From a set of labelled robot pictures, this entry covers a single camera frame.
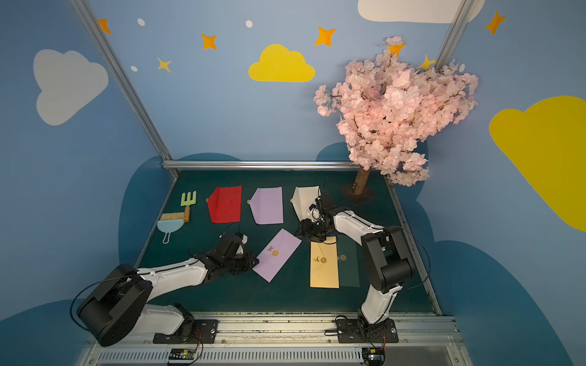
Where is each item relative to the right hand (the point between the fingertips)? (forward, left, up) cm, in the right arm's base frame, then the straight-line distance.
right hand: (303, 233), depth 92 cm
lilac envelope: (+18, +19, -6) cm, 27 cm away
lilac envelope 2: (-7, +11, -6) cm, 14 cm away
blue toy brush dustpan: (+5, +62, -6) cm, 62 cm away
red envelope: (+16, +38, -4) cm, 42 cm away
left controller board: (-43, +37, -6) cm, 57 cm away
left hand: (-11, +16, -3) cm, 19 cm away
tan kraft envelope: (-10, -9, -6) cm, 15 cm away
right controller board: (-39, -25, -9) cm, 47 cm away
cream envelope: (+24, +1, -7) cm, 25 cm away
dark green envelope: (-10, -19, -6) cm, 22 cm away
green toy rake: (+15, +56, -4) cm, 59 cm away
